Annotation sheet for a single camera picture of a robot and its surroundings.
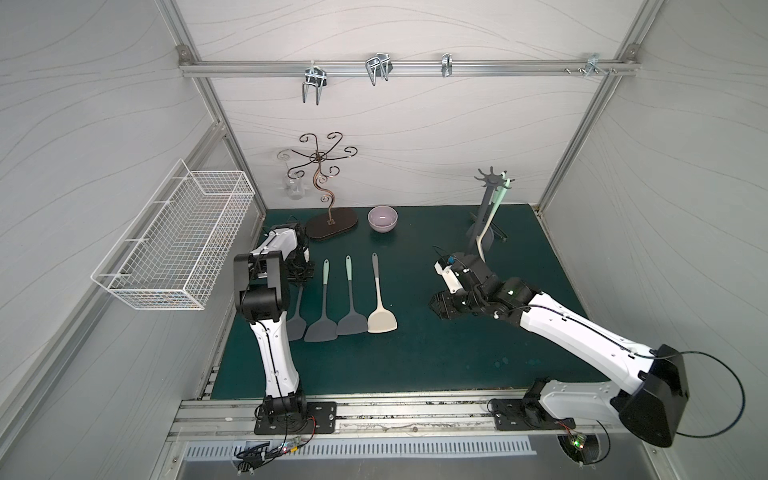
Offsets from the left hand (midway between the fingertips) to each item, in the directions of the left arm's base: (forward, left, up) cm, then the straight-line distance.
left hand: (302, 284), depth 98 cm
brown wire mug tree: (+27, -6, +1) cm, 28 cm away
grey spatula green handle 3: (-14, -18, +1) cm, 23 cm away
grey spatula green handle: (-16, -2, +2) cm, 16 cm away
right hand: (-13, -43, +15) cm, 47 cm away
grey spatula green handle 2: (-15, -10, 0) cm, 18 cm away
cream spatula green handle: (+7, -58, +34) cm, 68 cm away
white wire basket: (-11, +21, +31) cm, 39 cm away
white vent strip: (-44, -24, -1) cm, 50 cm away
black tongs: (+26, -71, -1) cm, 75 cm away
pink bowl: (+27, -26, +4) cm, 38 cm away
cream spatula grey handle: (-12, -27, +1) cm, 30 cm away
